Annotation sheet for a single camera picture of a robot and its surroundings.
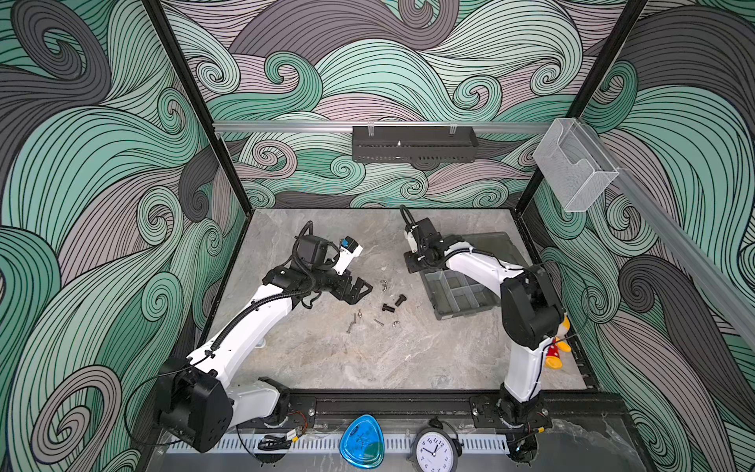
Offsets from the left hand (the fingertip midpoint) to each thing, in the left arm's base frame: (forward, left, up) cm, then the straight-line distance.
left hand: (359, 277), depth 77 cm
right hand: (+14, -16, -12) cm, 24 cm away
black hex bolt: (+3, -13, -18) cm, 23 cm away
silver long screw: (-4, +3, -20) cm, 21 cm away
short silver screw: (-4, -6, -20) cm, 21 cm away
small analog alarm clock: (-36, -19, -16) cm, 44 cm away
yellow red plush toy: (-17, -52, -13) cm, 56 cm away
